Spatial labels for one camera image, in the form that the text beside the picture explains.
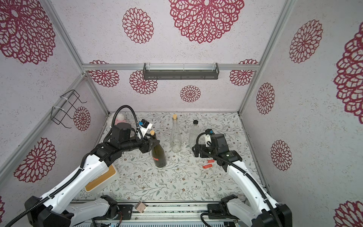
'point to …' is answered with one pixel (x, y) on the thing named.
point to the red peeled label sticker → (208, 166)
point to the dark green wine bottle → (158, 155)
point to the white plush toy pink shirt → (120, 118)
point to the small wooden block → (140, 206)
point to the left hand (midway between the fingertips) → (155, 140)
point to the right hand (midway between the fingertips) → (198, 146)
